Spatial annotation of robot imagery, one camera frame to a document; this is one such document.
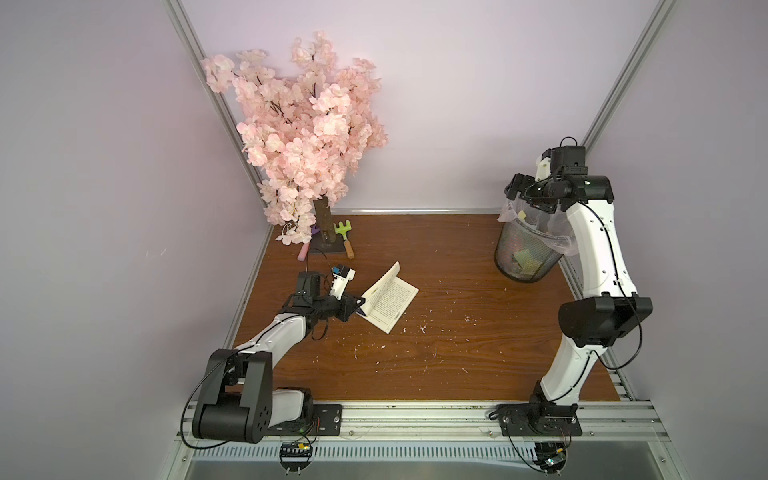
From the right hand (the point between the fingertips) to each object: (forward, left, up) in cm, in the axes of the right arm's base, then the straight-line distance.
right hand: (529, 184), depth 79 cm
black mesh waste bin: (-7, -3, -22) cm, 24 cm away
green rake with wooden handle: (+11, +58, -32) cm, 68 cm away
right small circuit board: (-57, -1, -36) cm, 68 cm away
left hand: (-22, +46, -25) cm, 57 cm away
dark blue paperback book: (-19, +40, -33) cm, 55 cm away
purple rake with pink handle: (+3, +72, -32) cm, 79 cm away
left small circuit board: (-60, +61, -36) cm, 92 cm away
